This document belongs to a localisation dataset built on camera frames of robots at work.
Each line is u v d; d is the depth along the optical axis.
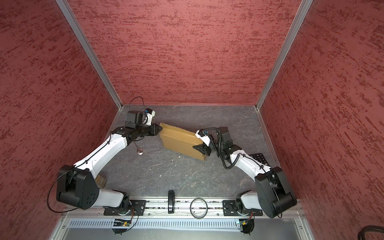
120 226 0.73
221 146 0.67
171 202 0.74
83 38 0.82
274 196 0.42
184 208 0.76
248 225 0.71
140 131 0.68
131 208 0.73
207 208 0.74
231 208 0.74
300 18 0.74
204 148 0.73
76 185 0.42
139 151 0.95
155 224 0.77
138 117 0.67
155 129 0.74
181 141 0.81
